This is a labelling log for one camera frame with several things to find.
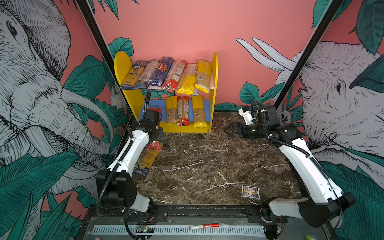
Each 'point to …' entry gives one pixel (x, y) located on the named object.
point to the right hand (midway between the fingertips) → (229, 128)
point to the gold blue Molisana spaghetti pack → (149, 158)
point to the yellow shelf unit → (176, 116)
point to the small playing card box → (251, 192)
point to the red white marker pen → (213, 225)
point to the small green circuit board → (143, 228)
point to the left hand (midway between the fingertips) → (157, 133)
